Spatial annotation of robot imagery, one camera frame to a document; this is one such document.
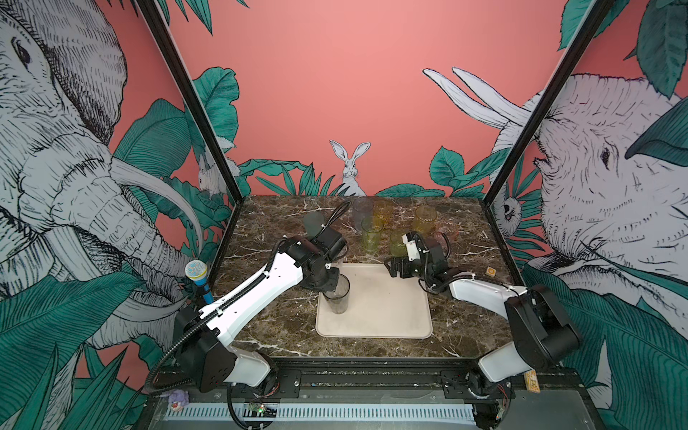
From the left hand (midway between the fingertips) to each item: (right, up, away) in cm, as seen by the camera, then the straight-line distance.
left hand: (329, 282), depth 77 cm
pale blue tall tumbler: (+12, +24, +42) cm, 50 cm away
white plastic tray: (+17, -11, +13) cm, 24 cm away
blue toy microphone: (-36, +4, -5) cm, 36 cm away
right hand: (+21, +5, +15) cm, 26 cm away
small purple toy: (-39, -29, -8) cm, 49 cm away
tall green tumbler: (+14, +14, +19) cm, 27 cm away
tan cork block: (+58, -28, -2) cm, 64 cm away
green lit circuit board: (-18, -33, -6) cm, 38 cm away
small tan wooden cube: (+58, -1, +21) cm, 62 cm away
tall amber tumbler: (+39, +18, +39) cm, 58 cm away
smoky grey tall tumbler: (+3, -5, -1) cm, 6 cm away
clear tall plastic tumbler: (+3, +8, -13) cm, 15 cm away
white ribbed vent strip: (-1, -34, -6) cm, 34 cm away
